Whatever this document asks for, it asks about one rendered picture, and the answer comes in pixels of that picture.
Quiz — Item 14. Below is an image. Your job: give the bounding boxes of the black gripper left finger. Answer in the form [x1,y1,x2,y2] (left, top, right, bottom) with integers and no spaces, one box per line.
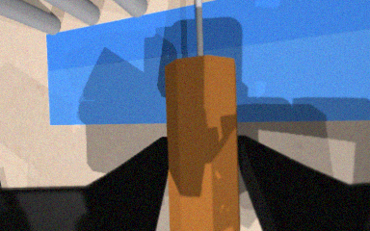
[0,137,169,231]

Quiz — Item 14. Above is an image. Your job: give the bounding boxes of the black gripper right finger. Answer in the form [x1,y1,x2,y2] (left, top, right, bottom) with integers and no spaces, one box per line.
[237,136,370,231]

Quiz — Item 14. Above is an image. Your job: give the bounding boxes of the orange-brown tool handle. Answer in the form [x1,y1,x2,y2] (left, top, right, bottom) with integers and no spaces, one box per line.
[165,0,240,231]

